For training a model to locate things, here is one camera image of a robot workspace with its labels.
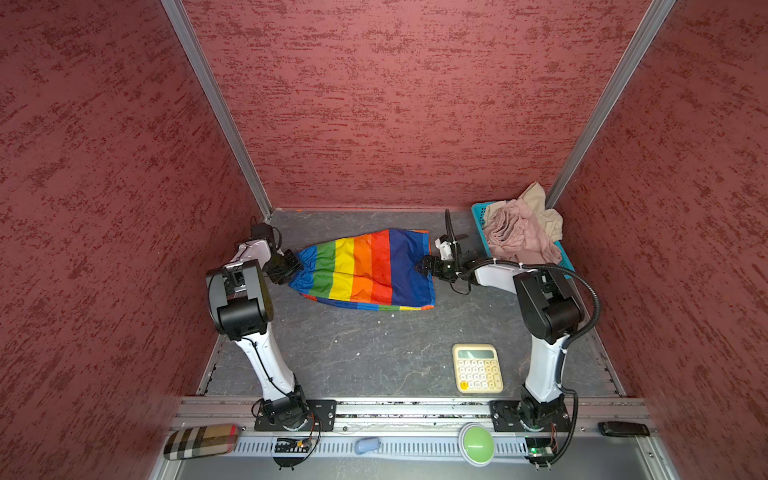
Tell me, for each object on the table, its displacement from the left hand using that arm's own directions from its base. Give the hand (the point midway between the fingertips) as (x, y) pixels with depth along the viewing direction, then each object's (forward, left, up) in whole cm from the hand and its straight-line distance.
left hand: (299, 274), depth 98 cm
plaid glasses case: (-46, +13, +1) cm, 48 cm away
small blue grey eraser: (-47, -26, 0) cm, 53 cm away
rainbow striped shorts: (+4, -27, -2) cm, 28 cm away
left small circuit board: (-48, -6, -6) cm, 49 cm away
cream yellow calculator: (-29, -56, -1) cm, 63 cm away
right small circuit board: (-47, -68, -2) cm, 83 cm away
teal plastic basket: (+27, -64, +6) cm, 70 cm away
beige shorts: (+30, -85, +10) cm, 91 cm away
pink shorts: (+13, -73, +8) cm, 75 cm away
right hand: (+1, -42, 0) cm, 42 cm away
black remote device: (-43, -90, -1) cm, 100 cm away
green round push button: (-46, -52, -1) cm, 70 cm away
